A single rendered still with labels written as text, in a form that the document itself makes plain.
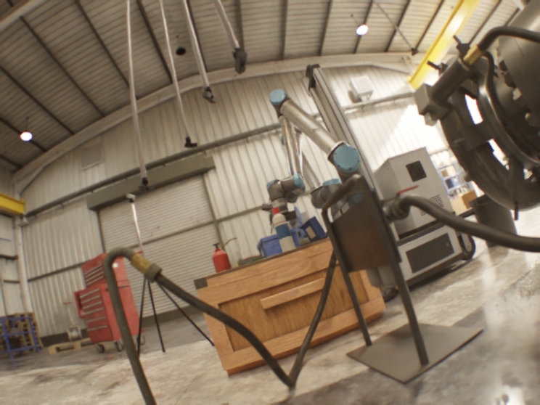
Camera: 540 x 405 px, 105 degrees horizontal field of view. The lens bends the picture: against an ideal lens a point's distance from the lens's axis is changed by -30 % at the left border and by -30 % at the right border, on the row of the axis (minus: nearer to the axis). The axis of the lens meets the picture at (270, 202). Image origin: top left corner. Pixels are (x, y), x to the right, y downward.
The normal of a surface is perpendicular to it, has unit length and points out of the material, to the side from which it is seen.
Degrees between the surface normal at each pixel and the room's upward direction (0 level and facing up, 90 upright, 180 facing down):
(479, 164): 106
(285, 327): 90
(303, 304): 90
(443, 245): 90
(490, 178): 115
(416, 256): 90
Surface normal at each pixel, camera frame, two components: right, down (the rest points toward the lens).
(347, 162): -0.23, -0.09
